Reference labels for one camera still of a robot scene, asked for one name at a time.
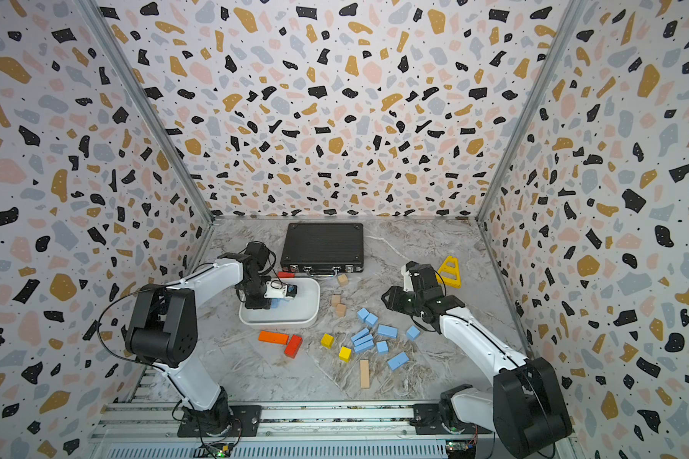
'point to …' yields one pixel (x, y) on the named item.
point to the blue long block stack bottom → (364, 345)
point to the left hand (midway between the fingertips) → (267, 295)
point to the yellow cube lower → (345, 354)
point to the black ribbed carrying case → (323, 249)
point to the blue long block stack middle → (364, 339)
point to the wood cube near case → (343, 279)
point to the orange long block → (274, 338)
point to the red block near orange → (293, 346)
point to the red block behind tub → (284, 274)
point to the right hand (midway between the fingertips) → (387, 298)
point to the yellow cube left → (326, 340)
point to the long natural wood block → (365, 374)
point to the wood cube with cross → (335, 300)
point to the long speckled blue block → (275, 303)
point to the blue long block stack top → (360, 335)
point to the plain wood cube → (341, 310)
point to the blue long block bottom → (399, 360)
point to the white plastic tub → (300, 311)
